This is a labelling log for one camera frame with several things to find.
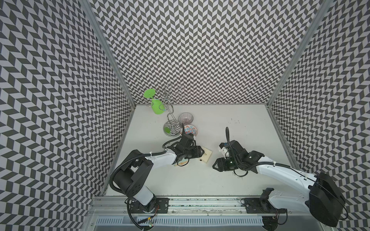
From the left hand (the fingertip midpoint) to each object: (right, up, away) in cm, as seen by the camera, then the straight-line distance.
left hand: (201, 154), depth 88 cm
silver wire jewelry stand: (-19, +15, +15) cm, 29 cm away
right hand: (+8, -6, -9) cm, 14 cm away
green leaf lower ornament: (-27, +29, +3) cm, 40 cm away
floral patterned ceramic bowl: (-8, +14, +14) cm, 22 cm away
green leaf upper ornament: (-31, +37, -3) cm, 49 cm away
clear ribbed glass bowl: (-10, +22, +21) cm, 32 cm away
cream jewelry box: (+3, -2, +1) cm, 4 cm away
